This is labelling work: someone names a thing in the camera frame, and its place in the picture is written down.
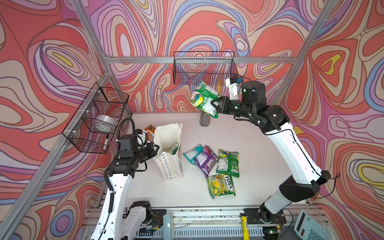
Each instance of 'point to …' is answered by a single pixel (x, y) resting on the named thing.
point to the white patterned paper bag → (170, 155)
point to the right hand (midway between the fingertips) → (212, 106)
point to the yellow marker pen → (245, 231)
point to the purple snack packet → (206, 160)
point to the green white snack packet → (228, 163)
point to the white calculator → (309, 228)
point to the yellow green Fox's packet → (221, 184)
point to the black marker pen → (107, 135)
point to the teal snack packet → (191, 154)
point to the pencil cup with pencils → (204, 119)
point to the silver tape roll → (104, 123)
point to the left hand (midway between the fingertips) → (160, 145)
